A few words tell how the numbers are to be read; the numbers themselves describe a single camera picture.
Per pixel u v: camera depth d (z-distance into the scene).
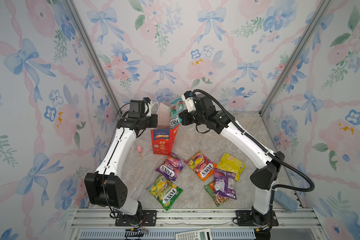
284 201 0.77
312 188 0.41
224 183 0.82
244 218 0.73
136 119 0.58
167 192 0.80
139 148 0.97
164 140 0.84
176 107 0.76
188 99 0.64
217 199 0.79
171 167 0.87
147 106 0.73
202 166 0.90
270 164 0.46
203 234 0.69
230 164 0.90
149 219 0.74
